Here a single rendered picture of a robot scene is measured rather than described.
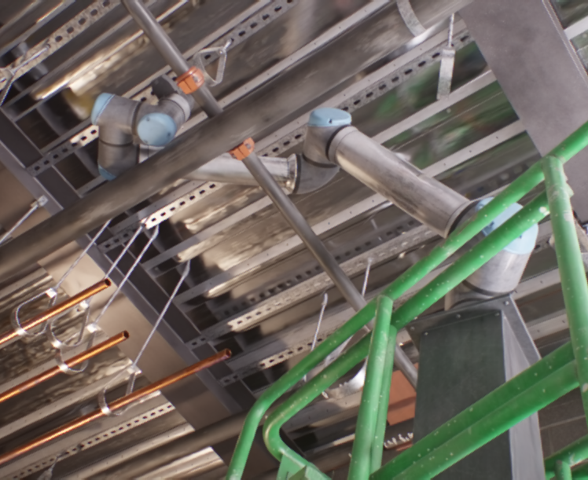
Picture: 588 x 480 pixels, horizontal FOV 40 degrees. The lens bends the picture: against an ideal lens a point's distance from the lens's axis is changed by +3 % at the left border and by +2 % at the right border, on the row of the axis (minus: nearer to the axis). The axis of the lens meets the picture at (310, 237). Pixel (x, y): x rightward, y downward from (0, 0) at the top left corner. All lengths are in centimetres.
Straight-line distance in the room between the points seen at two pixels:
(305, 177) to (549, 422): 152
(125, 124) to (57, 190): 118
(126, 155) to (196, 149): 27
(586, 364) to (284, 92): 105
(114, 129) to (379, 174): 70
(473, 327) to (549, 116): 96
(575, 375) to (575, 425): 211
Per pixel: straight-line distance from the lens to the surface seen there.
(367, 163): 207
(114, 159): 219
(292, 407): 200
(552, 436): 321
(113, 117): 214
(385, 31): 179
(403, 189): 200
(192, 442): 309
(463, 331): 178
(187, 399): 344
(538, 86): 251
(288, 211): 211
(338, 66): 182
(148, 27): 201
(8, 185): 311
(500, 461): 147
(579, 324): 114
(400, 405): 350
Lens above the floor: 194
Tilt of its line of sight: 57 degrees up
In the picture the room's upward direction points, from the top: 19 degrees clockwise
